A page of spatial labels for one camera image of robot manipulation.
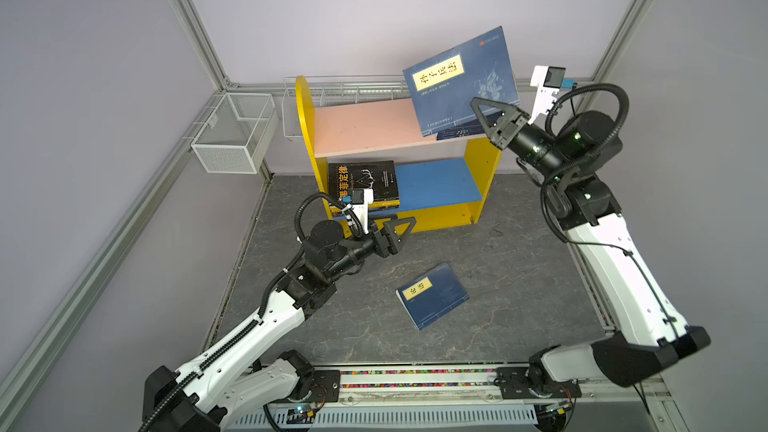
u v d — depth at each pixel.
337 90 0.93
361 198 0.58
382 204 0.89
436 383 0.75
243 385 0.53
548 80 0.46
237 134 0.97
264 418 0.71
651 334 0.38
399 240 0.59
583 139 0.40
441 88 0.54
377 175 0.91
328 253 0.52
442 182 0.96
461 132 0.72
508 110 0.48
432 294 0.89
